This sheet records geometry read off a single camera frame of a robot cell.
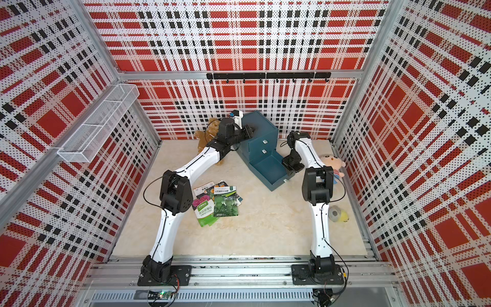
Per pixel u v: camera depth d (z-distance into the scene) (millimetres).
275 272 762
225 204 924
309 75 891
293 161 877
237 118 854
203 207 907
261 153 1009
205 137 1107
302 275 731
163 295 691
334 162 1007
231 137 783
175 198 596
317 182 622
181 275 736
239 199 956
